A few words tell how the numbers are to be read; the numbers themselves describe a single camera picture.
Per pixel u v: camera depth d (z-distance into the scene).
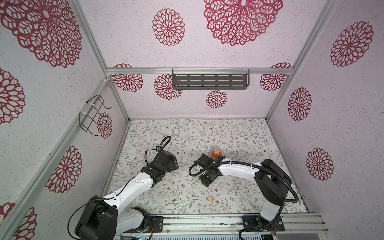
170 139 0.73
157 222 0.74
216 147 0.97
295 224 0.75
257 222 0.66
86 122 0.78
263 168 0.50
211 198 0.81
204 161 0.72
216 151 0.95
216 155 0.96
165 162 0.66
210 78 0.93
